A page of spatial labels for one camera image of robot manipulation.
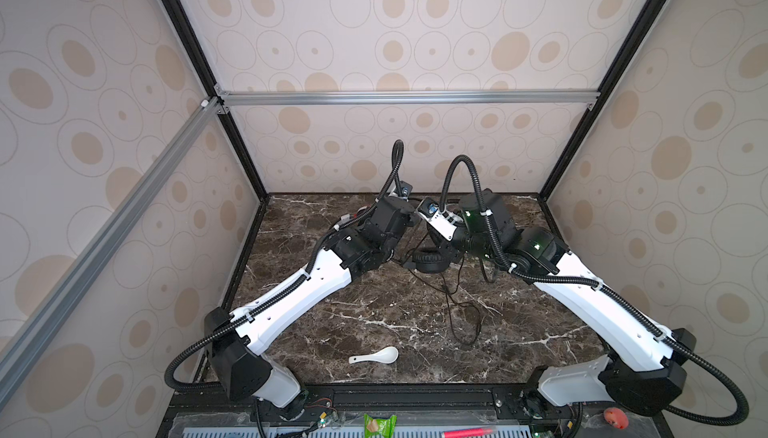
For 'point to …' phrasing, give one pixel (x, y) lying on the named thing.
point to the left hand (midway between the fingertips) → (392, 209)
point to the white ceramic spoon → (386, 355)
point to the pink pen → (469, 433)
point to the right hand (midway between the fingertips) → (437, 224)
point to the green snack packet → (379, 427)
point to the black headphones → (429, 260)
